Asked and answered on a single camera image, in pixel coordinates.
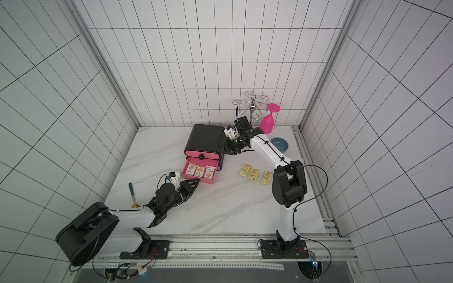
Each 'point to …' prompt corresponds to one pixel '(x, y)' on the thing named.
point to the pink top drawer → (200, 154)
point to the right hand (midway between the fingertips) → (213, 152)
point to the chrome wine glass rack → (253, 104)
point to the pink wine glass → (267, 122)
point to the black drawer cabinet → (206, 138)
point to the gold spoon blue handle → (135, 205)
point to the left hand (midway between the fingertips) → (198, 183)
